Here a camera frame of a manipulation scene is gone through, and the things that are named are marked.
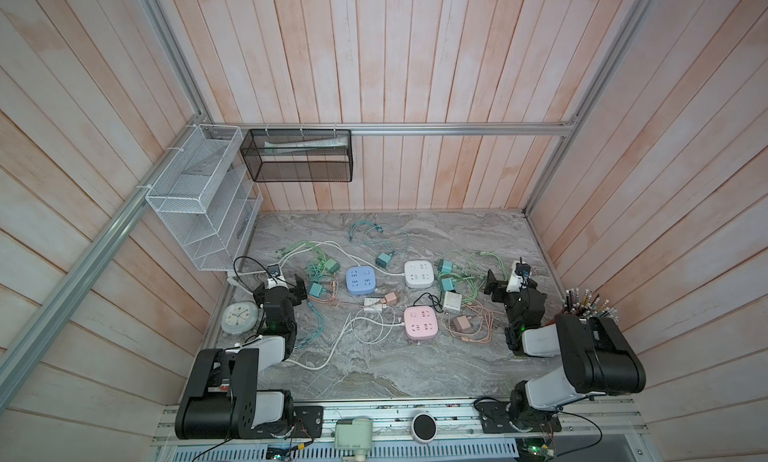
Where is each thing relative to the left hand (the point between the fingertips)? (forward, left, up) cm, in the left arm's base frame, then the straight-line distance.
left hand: (282, 282), depth 90 cm
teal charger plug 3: (+2, -52, -4) cm, 52 cm away
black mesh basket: (+44, -1, +15) cm, 47 cm away
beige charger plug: (-10, -55, -7) cm, 56 cm away
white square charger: (-3, -53, -6) cm, 54 cm away
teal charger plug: (+14, -31, -7) cm, 35 cm away
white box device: (-39, -24, -5) cm, 46 cm away
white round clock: (-8, +13, -7) cm, 17 cm away
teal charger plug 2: (+11, -53, -7) cm, 55 cm away
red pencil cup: (-12, -83, +9) cm, 84 cm away
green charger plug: (+11, -14, -6) cm, 18 cm away
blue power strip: (+5, -24, -7) cm, 25 cm away
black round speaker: (-37, -41, -4) cm, 55 cm away
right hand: (+4, -70, +1) cm, 70 cm away
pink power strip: (-10, -42, -6) cm, 44 cm away
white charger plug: (-4, -28, -7) cm, 29 cm away
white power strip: (+7, -43, -6) cm, 44 cm away
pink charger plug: (-2, -33, -6) cm, 34 cm away
